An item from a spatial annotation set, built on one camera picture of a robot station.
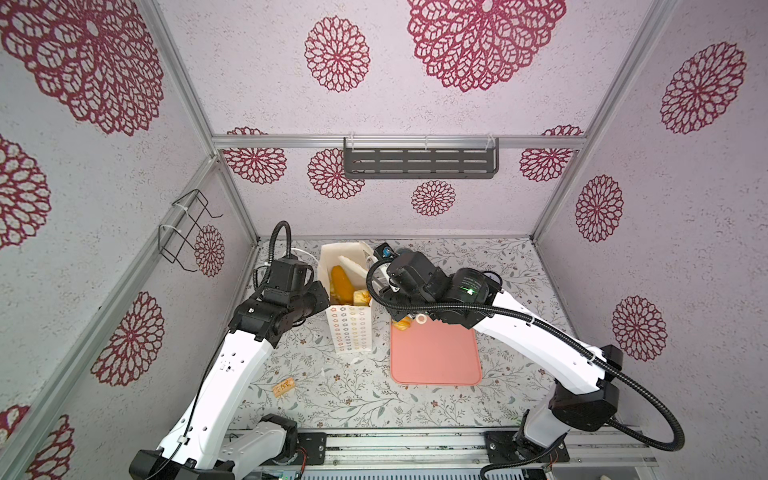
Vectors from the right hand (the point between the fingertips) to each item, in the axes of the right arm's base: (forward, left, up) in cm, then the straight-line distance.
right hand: (389, 283), depth 67 cm
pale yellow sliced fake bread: (+4, +8, -11) cm, 14 cm away
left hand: (+1, +16, -8) cm, 18 cm away
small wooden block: (-13, +29, -31) cm, 45 cm away
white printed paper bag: (-3, +10, -14) cm, 17 cm away
